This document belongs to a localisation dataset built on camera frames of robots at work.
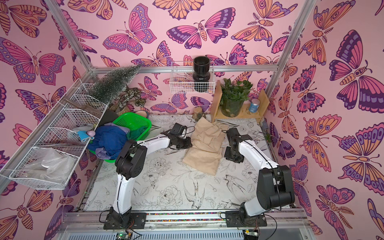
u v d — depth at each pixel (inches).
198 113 44.6
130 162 21.9
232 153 28.8
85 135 26.9
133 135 39.7
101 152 33.9
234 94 37.2
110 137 35.8
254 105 42.4
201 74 32.6
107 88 29.8
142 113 47.6
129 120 43.4
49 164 21.8
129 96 39.1
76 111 28.7
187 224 28.7
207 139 40.7
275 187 17.1
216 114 41.9
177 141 31.8
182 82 40.7
